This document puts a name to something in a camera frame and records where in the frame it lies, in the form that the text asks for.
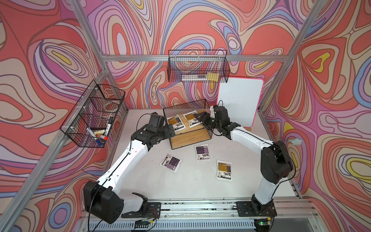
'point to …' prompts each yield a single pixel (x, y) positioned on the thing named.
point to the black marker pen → (108, 126)
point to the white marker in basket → (92, 134)
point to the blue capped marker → (99, 142)
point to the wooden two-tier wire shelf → (188, 129)
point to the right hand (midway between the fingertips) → (197, 121)
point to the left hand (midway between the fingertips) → (168, 131)
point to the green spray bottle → (296, 141)
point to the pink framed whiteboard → (241, 96)
